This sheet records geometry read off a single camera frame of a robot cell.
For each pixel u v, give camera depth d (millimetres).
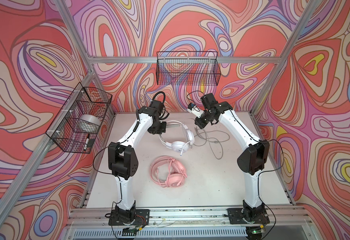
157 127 763
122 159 507
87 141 729
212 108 641
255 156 522
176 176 784
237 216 736
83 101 737
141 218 724
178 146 783
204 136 1058
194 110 767
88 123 708
